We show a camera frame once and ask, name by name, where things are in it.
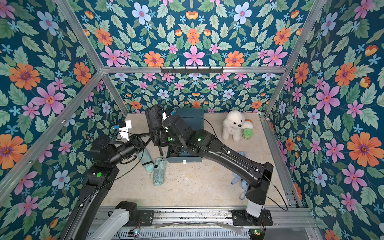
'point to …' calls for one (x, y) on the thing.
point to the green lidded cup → (247, 133)
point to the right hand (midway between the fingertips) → (156, 134)
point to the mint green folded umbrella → (159, 169)
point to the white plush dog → (232, 125)
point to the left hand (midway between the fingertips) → (155, 135)
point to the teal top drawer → (184, 157)
